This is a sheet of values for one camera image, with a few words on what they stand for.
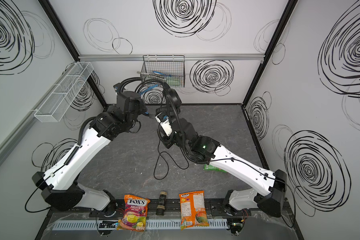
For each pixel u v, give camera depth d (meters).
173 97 0.60
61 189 0.40
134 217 0.68
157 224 0.71
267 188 0.39
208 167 0.86
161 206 0.72
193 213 0.71
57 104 0.74
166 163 0.89
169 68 0.96
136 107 0.49
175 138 0.55
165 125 0.55
